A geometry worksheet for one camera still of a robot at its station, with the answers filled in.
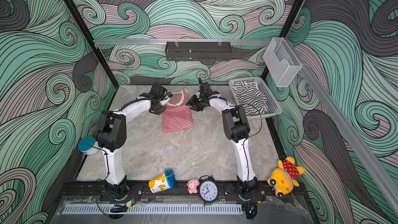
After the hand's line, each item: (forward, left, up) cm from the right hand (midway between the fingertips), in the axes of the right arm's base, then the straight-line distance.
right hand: (187, 104), depth 100 cm
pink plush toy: (-46, -4, -3) cm, 47 cm away
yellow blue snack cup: (-46, +8, +1) cm, 47 cm away
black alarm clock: (-48, -12, -3) cm, 50 cm away
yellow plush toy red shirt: (-44, -46, +1) cm, 64 cm away
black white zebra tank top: (+8, -46, -4) cm, 46 cm away
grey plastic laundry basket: (-1, -56, 0) cm, 56 cm away
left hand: (-1, +19, +1) cm, 19 cm away
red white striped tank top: (-6, +6, -4) cm, 9 cm away
